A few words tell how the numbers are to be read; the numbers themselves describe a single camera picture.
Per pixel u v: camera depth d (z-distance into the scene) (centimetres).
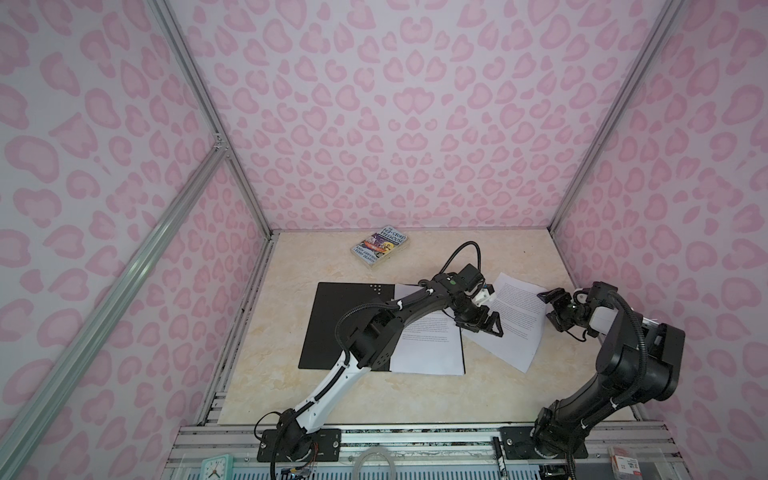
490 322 82
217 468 69
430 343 90
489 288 88
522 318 95
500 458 70
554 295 88
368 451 70
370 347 61
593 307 70
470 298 84
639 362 45
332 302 103
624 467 68
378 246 113
